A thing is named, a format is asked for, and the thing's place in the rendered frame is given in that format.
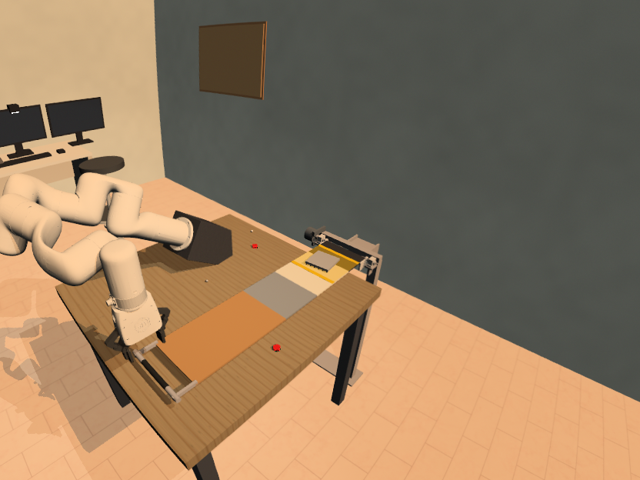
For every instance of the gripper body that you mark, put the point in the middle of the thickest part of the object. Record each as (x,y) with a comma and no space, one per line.
(137,323)

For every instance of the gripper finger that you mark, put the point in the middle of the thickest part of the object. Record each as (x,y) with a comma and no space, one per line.
(165,314)
(118,346)

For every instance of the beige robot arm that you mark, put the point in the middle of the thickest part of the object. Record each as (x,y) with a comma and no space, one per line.
(30,210)

